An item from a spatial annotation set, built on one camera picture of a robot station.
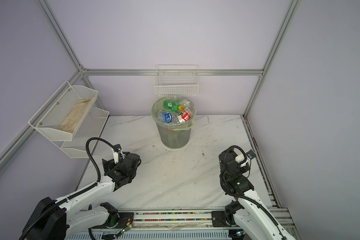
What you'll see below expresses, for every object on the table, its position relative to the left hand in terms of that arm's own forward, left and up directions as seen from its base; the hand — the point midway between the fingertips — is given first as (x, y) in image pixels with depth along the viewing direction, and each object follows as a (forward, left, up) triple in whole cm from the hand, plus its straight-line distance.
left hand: (112, 156), depth 80 cm
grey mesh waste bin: (+14, -33, -2) cm, 36 cm away
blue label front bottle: (+18, -29, +13) cm, 36 cm away
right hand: (0, -66, +6) cm, 66 cm away
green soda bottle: (+26, -32, +14) cm, 44 cm away
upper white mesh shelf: (+18, +25, +15) cm, 34 cm away
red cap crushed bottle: (+17, -40, +15) cm, 46 cm away
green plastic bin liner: (+26, -33, +9) cm, 43 cm away
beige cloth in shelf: (+11, +20, +15) cm, 28 cm away
